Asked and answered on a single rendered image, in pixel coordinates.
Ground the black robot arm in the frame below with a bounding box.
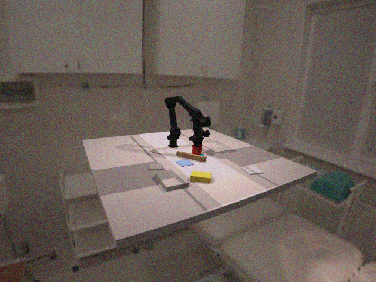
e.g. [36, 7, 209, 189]
[164, 96, 211, 148]

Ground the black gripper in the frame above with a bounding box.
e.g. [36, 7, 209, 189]
[189, 127, 204, 147]

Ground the yellow rectangular block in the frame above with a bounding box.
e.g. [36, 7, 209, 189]
[190, 171, 212, 183]

